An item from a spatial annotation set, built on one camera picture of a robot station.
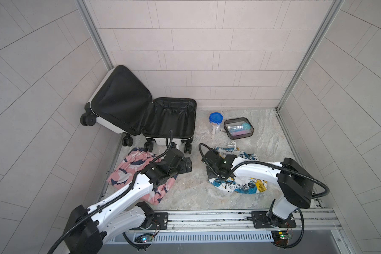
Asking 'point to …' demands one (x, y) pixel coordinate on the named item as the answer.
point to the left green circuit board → (147, 238)
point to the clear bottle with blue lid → (215, 119)
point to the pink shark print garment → (135, 160)
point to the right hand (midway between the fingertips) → (208, 174)
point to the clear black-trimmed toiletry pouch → (238, 128)
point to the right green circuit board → (281, 234)
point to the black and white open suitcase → (121, 103)
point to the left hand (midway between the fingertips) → (189, 162)
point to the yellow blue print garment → (242, 185)
